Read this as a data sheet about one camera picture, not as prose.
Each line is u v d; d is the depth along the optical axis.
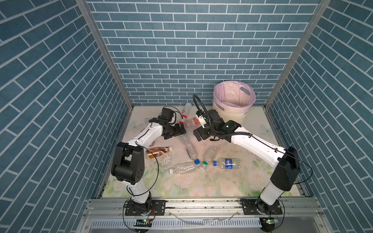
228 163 0.84
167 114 0.74
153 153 0.88
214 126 0.60
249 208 0.74
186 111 1.12
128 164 0.47
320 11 0.72
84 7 0.70
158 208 0.74
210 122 0.61
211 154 0.94
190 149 0.93
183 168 0.85
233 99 1.05
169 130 0.77
